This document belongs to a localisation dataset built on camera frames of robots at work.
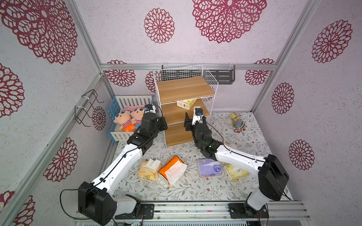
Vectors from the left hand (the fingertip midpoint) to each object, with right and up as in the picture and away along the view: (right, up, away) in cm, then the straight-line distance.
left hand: (165, 119), depth 78 cm
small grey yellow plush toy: (+52, -1, +30) cm, 60 cm away
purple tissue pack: (+26, -29, +6) cm, 39 cm away
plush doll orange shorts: (-31, +2, +20) cm, 37 cm away
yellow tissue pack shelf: (+12, +9, +7) cm, 17 cm away
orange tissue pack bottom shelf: (+4, -30, +4) cm, 30 cm away
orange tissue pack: (-10, -30, +5) cm, 32 cm away
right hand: (+17, +3, 0) cm, 17 cm away
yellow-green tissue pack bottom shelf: (+40, -32, +3) cm, 51 cm away
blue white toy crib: (-39, +14, +28) cm, 50 cm away
